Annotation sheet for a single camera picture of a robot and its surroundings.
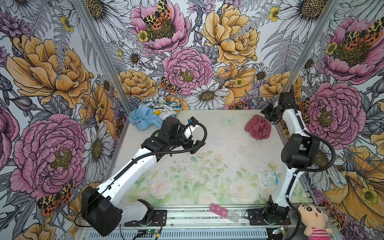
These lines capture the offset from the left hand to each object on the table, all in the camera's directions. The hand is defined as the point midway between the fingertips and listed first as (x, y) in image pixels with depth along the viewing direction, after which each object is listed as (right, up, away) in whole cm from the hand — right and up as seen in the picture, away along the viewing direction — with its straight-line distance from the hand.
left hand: (196, 141), depth 75 cm
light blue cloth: (-36, +12, +30) cm, 48 cm away
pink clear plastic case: (+17, -36, -1) cm, 40 cm away
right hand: (+42, +14, +22) cm, 49 cm away
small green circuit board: (-21, -42, -4) cm, 47 cm away
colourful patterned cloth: (-23, +19, +36) cm, 47 cm away
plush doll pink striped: (+53, -34, -8) cm, 63 cm away
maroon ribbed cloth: (+42, +6, +28) cm, 51 cm away
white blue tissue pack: (+41, -23, +12) cm, 49 cm away
